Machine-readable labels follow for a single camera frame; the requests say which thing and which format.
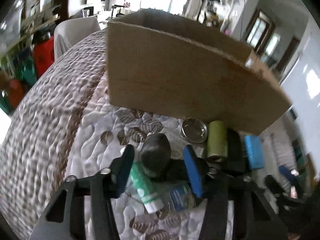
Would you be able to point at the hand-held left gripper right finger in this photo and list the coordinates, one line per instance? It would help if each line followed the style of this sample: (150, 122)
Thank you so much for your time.
(192, 172)

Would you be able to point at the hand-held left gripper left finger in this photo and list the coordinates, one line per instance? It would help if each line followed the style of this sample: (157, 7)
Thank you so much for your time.
(125, 165)

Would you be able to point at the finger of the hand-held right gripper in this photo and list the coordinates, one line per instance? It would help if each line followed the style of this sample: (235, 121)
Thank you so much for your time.
(286, 173)

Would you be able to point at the dark grey stone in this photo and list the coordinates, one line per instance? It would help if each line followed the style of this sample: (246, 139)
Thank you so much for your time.
(155, 152)

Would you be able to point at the brown cardboard box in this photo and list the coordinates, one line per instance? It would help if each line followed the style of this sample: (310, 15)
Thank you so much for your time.
(175, 80)

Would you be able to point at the green and white tube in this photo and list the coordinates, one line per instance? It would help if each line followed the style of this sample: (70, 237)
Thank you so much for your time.
(142, 187)

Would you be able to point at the light blue sponge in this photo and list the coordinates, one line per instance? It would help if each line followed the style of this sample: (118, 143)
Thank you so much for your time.
(253, 152)

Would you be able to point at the olive green roll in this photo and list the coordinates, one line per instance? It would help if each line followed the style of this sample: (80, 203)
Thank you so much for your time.
(216, 140)

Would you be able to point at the white paper card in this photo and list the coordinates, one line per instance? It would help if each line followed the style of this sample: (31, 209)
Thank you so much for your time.
(172, 136)

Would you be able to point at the round metal strainer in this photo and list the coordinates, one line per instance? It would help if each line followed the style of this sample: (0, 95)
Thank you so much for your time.
(195, 130)

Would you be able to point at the whiteboard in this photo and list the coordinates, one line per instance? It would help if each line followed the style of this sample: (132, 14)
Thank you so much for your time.
(307, 80)

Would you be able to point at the orange plastic bin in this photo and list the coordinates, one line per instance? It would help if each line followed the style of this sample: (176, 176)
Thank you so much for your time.
(15, 92)

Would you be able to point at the green bag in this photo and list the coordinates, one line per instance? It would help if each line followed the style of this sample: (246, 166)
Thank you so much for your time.
(28, 72)

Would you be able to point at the red plastic stool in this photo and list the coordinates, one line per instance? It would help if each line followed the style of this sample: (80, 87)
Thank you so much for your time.
(43, 55)

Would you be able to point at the white covered chair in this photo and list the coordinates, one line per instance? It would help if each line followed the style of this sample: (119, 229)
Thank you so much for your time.
(72, 37)

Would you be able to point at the brown glass panel door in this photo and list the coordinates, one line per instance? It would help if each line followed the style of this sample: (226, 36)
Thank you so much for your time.
(260, 30)

